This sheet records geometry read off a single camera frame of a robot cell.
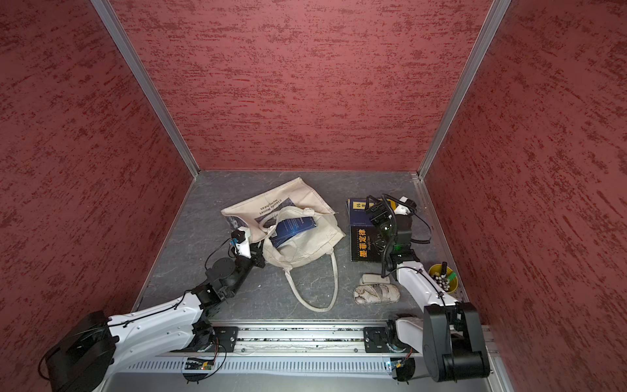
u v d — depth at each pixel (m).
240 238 0.66
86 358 0.41
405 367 0.71
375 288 0.82
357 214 1.02
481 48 0.78
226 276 0.59
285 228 0.95
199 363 0.72
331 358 0.72
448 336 0.41
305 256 0.90
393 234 0.62
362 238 0.93
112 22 0.73
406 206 0.73
